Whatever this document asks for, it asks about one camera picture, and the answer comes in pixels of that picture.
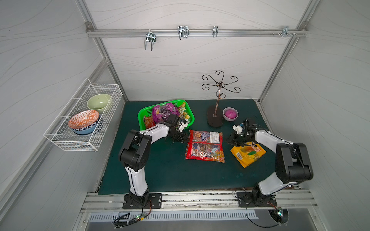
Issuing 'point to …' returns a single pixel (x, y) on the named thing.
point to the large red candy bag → (205, 145)
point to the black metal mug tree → (215, 113)
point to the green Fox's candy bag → (183, 115)
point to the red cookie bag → (149, 121)
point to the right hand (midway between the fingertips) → (226, 140)
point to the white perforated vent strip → (100, 216)
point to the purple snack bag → (160, 113)
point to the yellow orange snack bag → (249, 154)
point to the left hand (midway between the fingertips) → (187, 140)
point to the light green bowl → (98, 102)
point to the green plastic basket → (149, 112)
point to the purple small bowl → (230, 114)
